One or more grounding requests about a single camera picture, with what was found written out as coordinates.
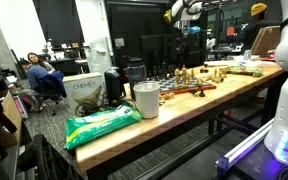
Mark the dark brown chess piece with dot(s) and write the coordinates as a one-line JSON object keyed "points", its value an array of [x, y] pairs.
{"points": [[149, 74], [206, 70], [155, 71], [159, 72], [194, 91], [201, 93], [201, 70], [164, 68], [205, 65]]}

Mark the tall light wooden chess piece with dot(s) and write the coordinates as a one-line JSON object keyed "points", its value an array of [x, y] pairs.
{"points": [[177, 78], [184, 76]]}

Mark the brown cardboard board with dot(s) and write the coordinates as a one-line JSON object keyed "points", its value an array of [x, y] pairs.
{"points": [[266, 40]]}

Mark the dark translucent jar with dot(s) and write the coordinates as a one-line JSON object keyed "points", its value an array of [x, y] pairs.
{"points": [[136, 71]]}

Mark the green wipes packet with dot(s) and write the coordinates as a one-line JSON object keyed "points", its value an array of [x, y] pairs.
{"points": [[97, 126]]}

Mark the white Chemex box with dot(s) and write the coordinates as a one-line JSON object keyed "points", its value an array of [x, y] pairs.
{"points": [[84, 88]]}

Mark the yellow triangular sign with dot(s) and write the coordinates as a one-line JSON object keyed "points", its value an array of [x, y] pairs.
{"points": [[167, 16]]}

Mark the white flat tray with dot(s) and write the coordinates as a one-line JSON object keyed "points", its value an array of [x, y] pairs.
{"points": [[224, 62]]}

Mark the blue jacket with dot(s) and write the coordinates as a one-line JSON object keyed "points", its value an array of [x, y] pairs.
{"points": [[54, 81]]}

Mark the brown green oven mitt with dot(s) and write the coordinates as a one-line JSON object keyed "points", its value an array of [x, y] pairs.
{"points": [[237, 69], [255, 72]]}

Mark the black office chair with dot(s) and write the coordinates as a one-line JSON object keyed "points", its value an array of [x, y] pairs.
{"points": [[45, 98]]}

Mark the small clear jar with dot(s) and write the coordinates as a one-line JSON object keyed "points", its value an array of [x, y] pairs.
{"points": [[247, 55]]}

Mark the seated person in blue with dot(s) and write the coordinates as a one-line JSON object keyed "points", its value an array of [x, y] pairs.
{"points": [[34, 75]]}

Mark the long haired seated woman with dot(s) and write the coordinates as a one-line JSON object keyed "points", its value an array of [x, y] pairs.
{"points": [[35, 59]]}

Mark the black plastic crate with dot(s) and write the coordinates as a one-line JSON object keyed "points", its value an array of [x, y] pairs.
{"points": [[50, 160]]}

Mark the person in yellow beanie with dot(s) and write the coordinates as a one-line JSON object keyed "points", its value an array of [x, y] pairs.
{"points": [[255, 28]]}

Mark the brown cardboard box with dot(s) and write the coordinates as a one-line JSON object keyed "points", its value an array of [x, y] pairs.
{"points": [[12, 113]]}

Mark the chessboard with orange wooden frame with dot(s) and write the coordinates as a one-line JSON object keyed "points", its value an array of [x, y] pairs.
{"points": [[170, 85]]}

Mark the aluminium rail with blue bracket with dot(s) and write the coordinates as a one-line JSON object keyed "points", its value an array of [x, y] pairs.
{"points": [[244, 146]]}

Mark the black table frame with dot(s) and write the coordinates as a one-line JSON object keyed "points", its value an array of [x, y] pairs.
{"points": [[270, 103]]}

